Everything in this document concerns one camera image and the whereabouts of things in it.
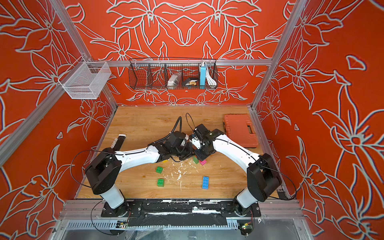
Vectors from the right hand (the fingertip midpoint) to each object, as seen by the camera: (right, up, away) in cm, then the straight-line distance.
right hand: (196, 156), depth 82 cm
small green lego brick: (-22, -9, +3) cm, 24 cm away
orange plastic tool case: (+29, +15, +18) cm, 38 cm away
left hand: (+2, +2, 0) cm, 2 cm away
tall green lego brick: (0, -4, +7) cm, 9 cm away
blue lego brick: (+5, -14, -2) cm, 15 cm away
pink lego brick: (+3, -4, -1) cm, 5 cm away
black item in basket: (-3, +44, +6) cm, 44 cm away
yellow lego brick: (-15, +2, -18) cm, 23 cm away
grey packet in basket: (-13, +46, +10) cm, 49 cm away
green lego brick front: (-20, -14, -3) cm, 24 cm away
